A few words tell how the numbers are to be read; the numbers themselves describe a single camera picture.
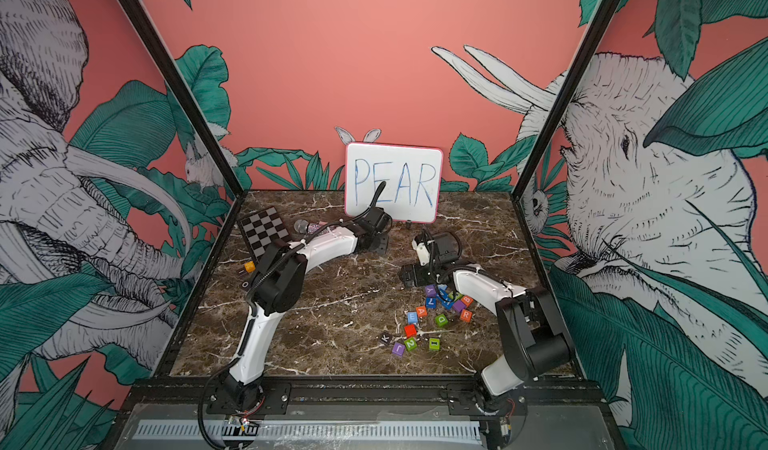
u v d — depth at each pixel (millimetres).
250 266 971
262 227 1067
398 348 816
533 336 446
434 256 720
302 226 1043
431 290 929
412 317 878
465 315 879
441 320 866
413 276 817
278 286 566
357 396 752
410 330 858
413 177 1041
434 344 818
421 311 881
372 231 816
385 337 835
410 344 818
